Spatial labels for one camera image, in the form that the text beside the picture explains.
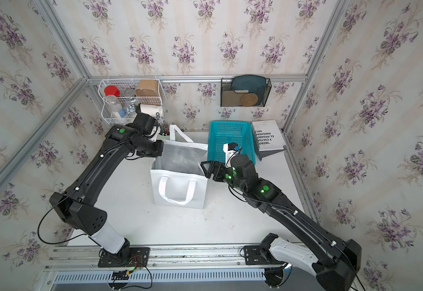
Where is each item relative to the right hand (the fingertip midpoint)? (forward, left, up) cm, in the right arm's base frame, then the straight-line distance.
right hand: (210, 166), depth 69 cm
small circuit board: (-33, +35, -30) cm, 57 cm away
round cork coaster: (+45, -20, -2) cm, 49 cm away
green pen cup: (+15, +20, +3) cm, 26 cm away
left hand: (+9, +20, -4) cm, 23 cm away
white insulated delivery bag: (-4, +12, -2) cm, 13 cm away
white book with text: (+36, -33, -21) cm, 54 cm away
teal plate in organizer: (+50, -22, +5) cm, 55 cm away
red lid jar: (+41, +52, +7) cm, 66 cm away
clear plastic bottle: (+31, +48, +4) cm, 58 cm away
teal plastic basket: (+45, -6, -28) cm, 53 cm away
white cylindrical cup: (+35, +30, -1) cm, 46 cm away
